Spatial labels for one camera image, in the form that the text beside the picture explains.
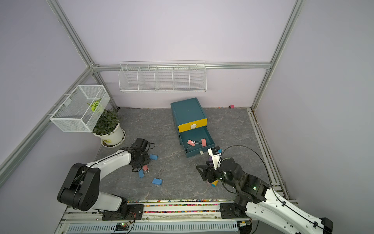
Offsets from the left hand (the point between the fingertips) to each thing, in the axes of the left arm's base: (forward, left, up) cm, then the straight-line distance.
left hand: (145, 162), depth 90 cm
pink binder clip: (+7, -37, +8) cm, 38 cm away
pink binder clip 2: (+7, -29, +8) cm, 31 cm away
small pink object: (+46, -67, -2) cm, 81 cm away
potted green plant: (+17, +21, +14) cm, 30 cm away
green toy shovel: (-17, -40, +2) cm, 44 cm away
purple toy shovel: (-14, -36, +28) cm, 48 cm away
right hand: (-12, -33, +19) cm, 40 cm away
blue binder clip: (+3, -5, +1) cm, 6 cm away
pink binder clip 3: (-4, -1, 0) cm, 4 cm away
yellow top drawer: (+13, -31, +19) cm, 38 cm away
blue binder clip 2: (-12, -8, 0) cm, 15 cm away
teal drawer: (+7, -32, +9) cm, 34 cm away
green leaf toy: (+23, +24, +29) cm, 45 cm away
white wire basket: (+23, +32, +26) cm, 47 cm away
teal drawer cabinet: (+22, -28, +21) cm, 41 cm away
